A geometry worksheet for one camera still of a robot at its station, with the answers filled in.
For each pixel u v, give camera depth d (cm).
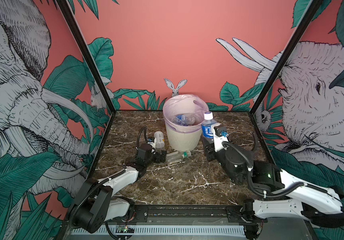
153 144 80
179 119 93
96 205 41
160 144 101
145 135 104
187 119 98
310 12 71
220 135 44
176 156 95
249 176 40
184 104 92
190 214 75
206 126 52
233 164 37
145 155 67
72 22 73
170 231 70
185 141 86
